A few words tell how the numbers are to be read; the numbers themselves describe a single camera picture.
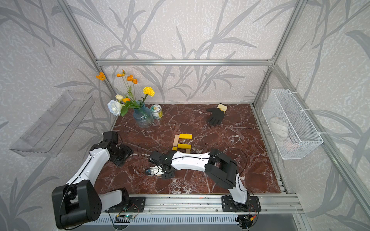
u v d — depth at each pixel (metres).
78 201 0.40
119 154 0.71
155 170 0.72
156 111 1.05
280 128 0.77
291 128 0.61
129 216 0.71
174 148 0.94
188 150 0.94
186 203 0.75
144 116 0.98
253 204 0.72
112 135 0.69
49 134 0.67
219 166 0.51
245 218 0.75
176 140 0.98
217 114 1.13
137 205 0.73
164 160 0.61
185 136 1.00
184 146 0.95
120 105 0.74
